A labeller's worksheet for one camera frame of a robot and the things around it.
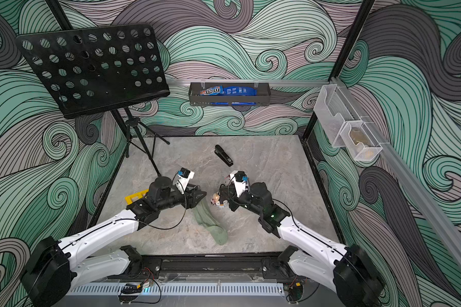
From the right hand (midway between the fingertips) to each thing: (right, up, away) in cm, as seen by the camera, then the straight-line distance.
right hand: (223, 187), depth 76 cm
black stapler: (-1, +12, +31) cm, 34 cm away
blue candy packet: (+3, +45, +17) cm, 48 cm away
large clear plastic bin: (+56, +38, +19) cm, 70 cm away
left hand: (-9, 0, +1) cm, 9 cm away
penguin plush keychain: (-3, -5, 0) cm, 6 cm away
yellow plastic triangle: (-46, -9, +16) cm, 50 cm away
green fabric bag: (-7, -12, -2) cm, 14 cm away
